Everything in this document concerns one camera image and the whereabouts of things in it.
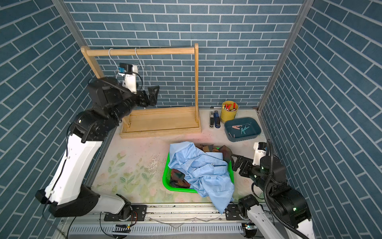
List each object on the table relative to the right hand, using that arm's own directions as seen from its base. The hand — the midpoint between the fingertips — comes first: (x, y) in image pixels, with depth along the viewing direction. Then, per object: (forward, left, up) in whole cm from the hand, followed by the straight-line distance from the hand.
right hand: (240, 157), depth 63 cm
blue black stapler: (+42, +8, -23) cm, 49 cm away
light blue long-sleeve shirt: (-1, +14, -15) cm, 21 cm away
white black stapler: (+39, +11, -25) cm, 47 cm away
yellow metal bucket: (+43, +1, -19) cm, 47 cm away
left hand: (+16, +38, +24) cm, 48 cm away
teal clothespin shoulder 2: (+39, -12, -27) cm, 49 cm away
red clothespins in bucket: (+48, +1, -15) cm, 50 cm away
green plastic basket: (-2, +35, -21) cm, 41 cm away
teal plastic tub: (+32, -5, -28) cm, 43 cm away
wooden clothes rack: (+38, +55, -26) cm, 72 cm away
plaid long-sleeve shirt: (-4, +29, -17) cm, 34 cm away
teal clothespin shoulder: (+37, -12, -28) cm, 48 cm away
